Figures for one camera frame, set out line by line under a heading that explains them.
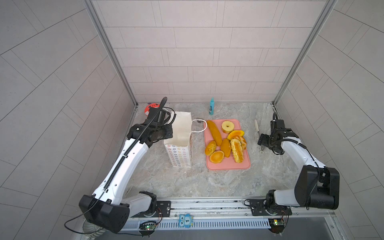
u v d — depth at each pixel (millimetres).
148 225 645
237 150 856
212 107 1047
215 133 941
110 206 354
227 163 846
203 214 708
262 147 907
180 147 670
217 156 846
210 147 882
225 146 894
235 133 955
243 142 910
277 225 680
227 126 984
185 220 667
